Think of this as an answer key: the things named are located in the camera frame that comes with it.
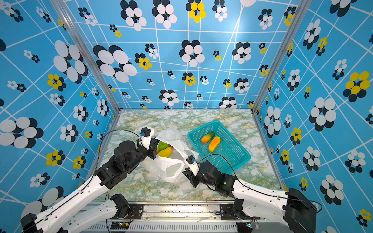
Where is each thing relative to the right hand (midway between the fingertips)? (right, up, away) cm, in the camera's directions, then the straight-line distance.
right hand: (186, 171), depth 76 cm
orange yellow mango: (+18, +11, +18) cm, 28 cm away
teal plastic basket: (+29, +4, +19) cm, 35 cm away
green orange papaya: (+14, +15, +22) cm, 31 cm away
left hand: (-12, +18, -7) cm, 23 cm away
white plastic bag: (-7, +4, -10) cm, 13 cm away
